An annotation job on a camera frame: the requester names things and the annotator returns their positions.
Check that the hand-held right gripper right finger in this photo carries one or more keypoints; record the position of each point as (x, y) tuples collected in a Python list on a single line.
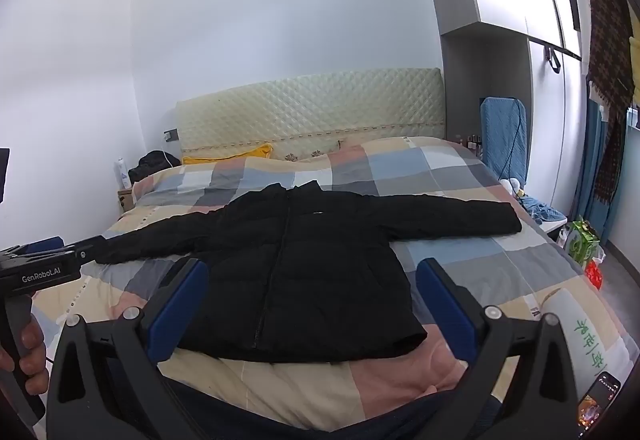
[(445, 310)]

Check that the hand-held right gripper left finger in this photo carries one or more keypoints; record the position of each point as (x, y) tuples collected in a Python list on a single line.
[(181, 306)]

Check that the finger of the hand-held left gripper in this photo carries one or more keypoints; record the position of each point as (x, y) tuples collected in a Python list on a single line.
[(40, 245), (87, 247)]

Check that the black puffer jacket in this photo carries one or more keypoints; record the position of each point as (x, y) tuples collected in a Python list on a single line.
[(310, 260)]

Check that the person's left hand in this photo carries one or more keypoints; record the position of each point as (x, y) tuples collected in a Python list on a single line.
[(36, 360)]

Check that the wooden nightstand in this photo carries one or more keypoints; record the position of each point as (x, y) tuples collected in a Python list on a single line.
[(125, 200)]

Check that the black panel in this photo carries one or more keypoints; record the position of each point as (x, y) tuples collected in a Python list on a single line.
[(4, 175)]

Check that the white spray bottle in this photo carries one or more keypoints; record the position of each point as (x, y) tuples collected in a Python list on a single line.
[(121, 173)]

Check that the black bag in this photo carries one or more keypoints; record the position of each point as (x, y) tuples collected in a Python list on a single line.
[(152, 165)]

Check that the white pillow with green print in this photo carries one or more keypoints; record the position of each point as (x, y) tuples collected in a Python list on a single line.
[(565, 320)]

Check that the crumpled blue cloth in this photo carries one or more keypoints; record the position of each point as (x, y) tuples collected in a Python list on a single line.
[(542, 211)]

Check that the checkered bed duvet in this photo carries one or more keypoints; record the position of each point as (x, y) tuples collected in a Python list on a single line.
[(440, 170)]

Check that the white stuffed toy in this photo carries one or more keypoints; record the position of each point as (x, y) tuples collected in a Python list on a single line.
[(512, 186)]

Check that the green box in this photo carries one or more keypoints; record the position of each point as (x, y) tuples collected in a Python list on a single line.
[(582, 242)]

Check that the red bag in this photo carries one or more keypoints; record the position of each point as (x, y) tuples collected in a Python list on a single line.
[(595, 272)]

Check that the person's dark trousers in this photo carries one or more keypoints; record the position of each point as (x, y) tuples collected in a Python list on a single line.
[(300, 420)]

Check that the row of small bottles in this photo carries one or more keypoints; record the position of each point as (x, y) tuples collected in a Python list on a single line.
[(470, 145)]

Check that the yellow pillow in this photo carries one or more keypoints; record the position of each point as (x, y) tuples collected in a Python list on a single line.
[(255, 154)]

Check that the black smartphone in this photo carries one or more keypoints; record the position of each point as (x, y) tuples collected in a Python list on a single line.
[(597, 405)]

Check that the blue cloth-covered chair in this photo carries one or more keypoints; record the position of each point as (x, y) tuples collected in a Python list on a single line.
[(502, 135)]

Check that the blue curtain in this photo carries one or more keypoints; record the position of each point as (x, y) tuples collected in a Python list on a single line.
[(592, 160)]

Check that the cream quilted headboard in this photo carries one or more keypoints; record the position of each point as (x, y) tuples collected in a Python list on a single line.
[(310, 110)]

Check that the yellow cloth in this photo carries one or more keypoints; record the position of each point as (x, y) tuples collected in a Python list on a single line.
[(635, 65)]

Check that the brown patterned scarf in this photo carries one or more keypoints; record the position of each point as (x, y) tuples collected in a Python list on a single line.
[(607, 45)]

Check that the wall socket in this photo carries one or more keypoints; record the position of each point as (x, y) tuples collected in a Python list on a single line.
[(171, 135)]

